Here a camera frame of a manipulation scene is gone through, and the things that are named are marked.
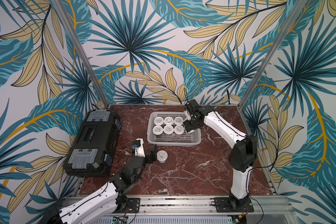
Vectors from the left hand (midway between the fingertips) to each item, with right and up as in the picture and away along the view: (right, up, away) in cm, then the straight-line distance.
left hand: (150, 146), depth 77 cm
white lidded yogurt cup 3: (+17, +14, +23) cm, 32 cm away
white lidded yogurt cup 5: (+10, +8, +18) cm, 22 cm away
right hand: (+24, +11, +12) cm, 29 cm away
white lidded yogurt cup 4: (+3, +8, +18) cm, 19 cm away
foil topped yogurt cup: (+6, -7, +8) cm, 13 cm away
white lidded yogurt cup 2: (+10, +14, +23) cm, 29 cm away
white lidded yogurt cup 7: (+23, +8, +3) cm, 25 cm away
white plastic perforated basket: (+23, +1, +20) cm, 30 cm away
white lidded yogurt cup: (+3, +14, +23) cm, 27 cm away
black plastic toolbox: (-29, +4, +1) cm, 30 cm away
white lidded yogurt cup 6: (+17, +8, +19) cm, 27 cm away
